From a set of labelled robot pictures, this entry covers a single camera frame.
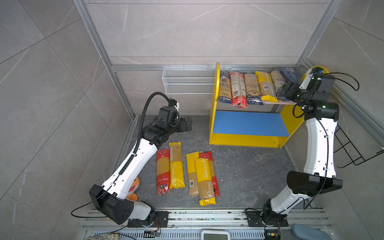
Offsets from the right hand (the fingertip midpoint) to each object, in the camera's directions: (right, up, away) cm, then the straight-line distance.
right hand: (290, 86), depth 68 cm
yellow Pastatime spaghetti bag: (-39, -52, +11) cm, 66 cm away
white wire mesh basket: (-48, +13, +32) cm, 59 cm away
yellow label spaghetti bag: (-55, -50, +16) cm, 76 cm away
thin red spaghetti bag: (-36, -37, +26) cm, 58 cm away
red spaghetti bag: (-64, -46, +20) cm, 81 cm away
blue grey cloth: (+8, -68, 0) cm, 69 cm away
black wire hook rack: (+20, -31, -10) cm, 38 cm away
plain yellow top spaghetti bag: (-46, -50, +15) cm, 69 cm away
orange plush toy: (-79, -56, +10) cm, 97 cm away
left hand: (-50, -14, +5) cm, 52 cm away
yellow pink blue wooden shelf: (+4, -18, +28) cm, 33 cm away
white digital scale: (-35, -68, -2) cm, 77 cm away
